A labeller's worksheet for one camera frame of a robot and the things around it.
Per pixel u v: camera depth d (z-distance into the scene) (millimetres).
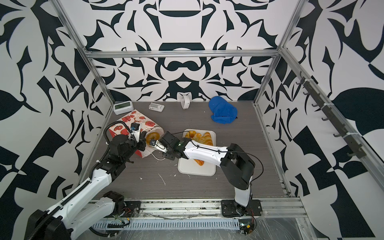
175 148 631
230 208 744
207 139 961
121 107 1111
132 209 732
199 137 911
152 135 965
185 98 1113
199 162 875
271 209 761
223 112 1109
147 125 891
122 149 595
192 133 971
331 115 550
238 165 482
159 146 720
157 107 1151
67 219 419
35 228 386
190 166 888
